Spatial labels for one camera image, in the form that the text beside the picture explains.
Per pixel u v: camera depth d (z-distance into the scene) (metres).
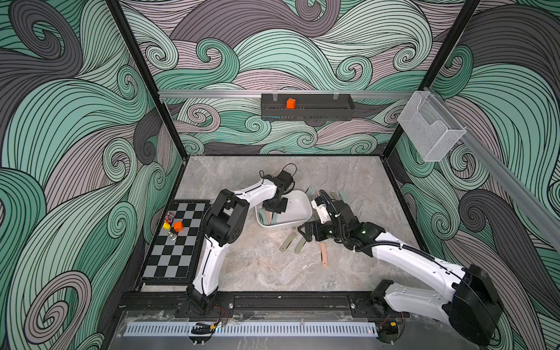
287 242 0.89
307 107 0.95
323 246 0.87
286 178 0.83
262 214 0.95
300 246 0.88
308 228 0.70
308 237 0.70
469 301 0.38
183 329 0.70
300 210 0.96
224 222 0.56
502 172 0.60
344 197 1.04
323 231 0.70
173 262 0.81
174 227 0.87
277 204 0.86
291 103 0.90
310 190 1.06
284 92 0.94
